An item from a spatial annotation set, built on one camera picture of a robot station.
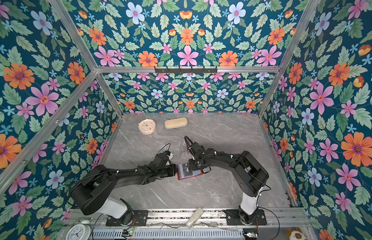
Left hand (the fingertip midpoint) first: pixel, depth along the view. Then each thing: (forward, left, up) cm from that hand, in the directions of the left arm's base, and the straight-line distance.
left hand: (180, 168), depth 88 cm
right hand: (+2, -8, -3) cm, 8 cm away
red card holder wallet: (-4, 0, -1) cm, 4 cm away
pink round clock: (+34, +25, 0) cm, 42 cm away
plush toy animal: (-35, -53, 0) cm, 64 cm away
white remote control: (-26, -7, +2) cm, 27 cm away
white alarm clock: (-28, +45, +1) cm, 53 cm away
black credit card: (-1, -4, -2) cm, 5 cm away
